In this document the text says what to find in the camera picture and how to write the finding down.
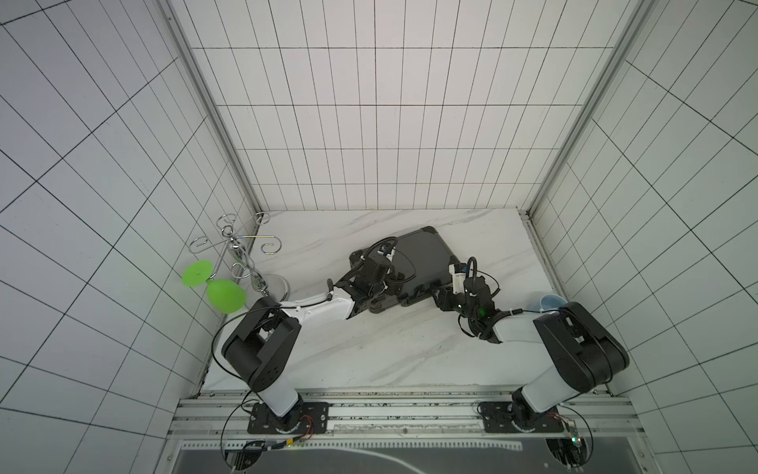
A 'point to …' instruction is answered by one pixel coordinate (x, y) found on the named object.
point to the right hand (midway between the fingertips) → (437, 283)
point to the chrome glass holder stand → (235, 240)
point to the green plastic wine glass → (226, 296)
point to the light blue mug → (551, 302)
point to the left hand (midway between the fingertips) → (387, 277)
